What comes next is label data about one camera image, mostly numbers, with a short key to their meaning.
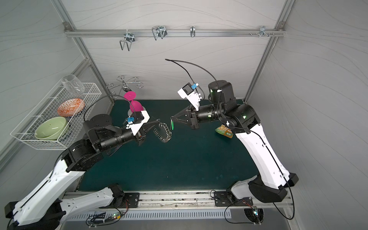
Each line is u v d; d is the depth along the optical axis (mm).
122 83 899
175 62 419
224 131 991
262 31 765
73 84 648
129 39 786
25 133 548
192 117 438
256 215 713
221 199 733
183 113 489
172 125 517
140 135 470
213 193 754
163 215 703
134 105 897
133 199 734
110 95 1195
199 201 744
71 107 712
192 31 759
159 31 761
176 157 921
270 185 371
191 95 448
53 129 607
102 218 691
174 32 801
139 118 430
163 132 543
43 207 382
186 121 480
